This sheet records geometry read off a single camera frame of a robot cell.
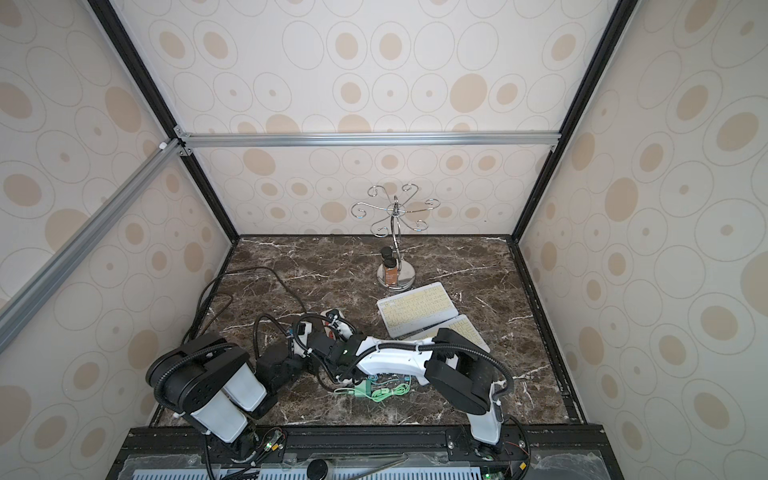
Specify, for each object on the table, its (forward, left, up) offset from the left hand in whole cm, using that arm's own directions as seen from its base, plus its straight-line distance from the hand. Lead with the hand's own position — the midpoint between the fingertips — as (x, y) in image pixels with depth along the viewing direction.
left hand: (337, 345), depth 87 cm
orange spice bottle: (+24, -16, +5) cm, 29 cm away
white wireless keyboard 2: (+14, -24, -3) cm, 28 cm away
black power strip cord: (+30, +40, -4) cm, 50 cm away
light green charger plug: (-12, -8, 0) cm, 15 cm away
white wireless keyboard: (+8, -38, -3) cm, 39 cm away
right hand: (+2, -7, +1) cm, 7 cm away
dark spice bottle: (+29, -14, +8) cm, 33 cm away
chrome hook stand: (+27, -17, +27) cm, 42 cm away
